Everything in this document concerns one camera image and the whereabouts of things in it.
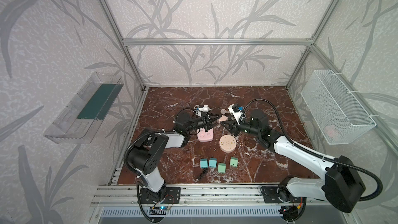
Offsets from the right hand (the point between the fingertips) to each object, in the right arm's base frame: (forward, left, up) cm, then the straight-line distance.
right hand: (224, 114), depth 78 cm
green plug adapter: (-20, +1, -20) cm, 29 cm away
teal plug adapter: (-17, +6, -20) cm, 27 cm away
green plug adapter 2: (-17, -6, -20) cm, 27 cm away
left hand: (-2, +1, +2) cm, 3 cm away
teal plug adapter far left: (-18, +11, -21) cm, 29 cm away
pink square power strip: (-3, +11, -19) cm, 22 cm away
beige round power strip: (-7, -3, -20) cm, 21 cm away
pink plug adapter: (-3, +1, +1) cm, 3 cm away
